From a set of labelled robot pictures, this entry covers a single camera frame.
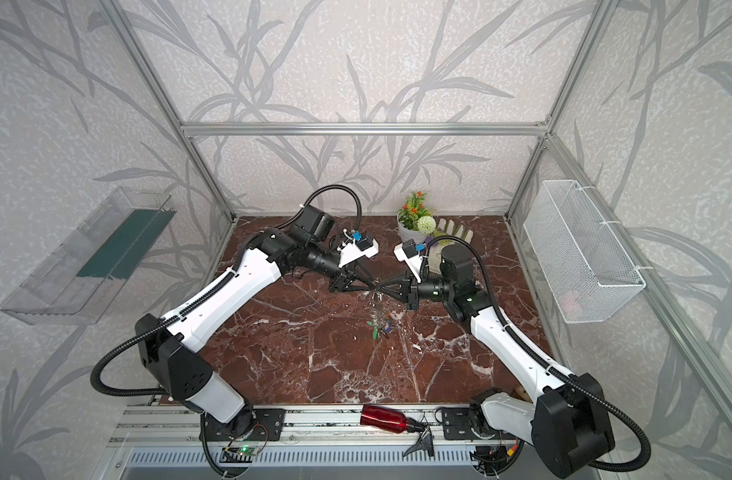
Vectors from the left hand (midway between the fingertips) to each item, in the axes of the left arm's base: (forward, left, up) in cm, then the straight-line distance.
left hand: (374, 273), depth 69 cm
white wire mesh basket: (-2, -45, +6) cm, 45 cm away
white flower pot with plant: (+31, -12, -16) cm, 37 cm away
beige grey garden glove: (+39, -28, -28) cm, 56 cm away
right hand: (0, -2, -2) cm, 3 cm away
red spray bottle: (-26, -3, -25) cm, 37 cm away
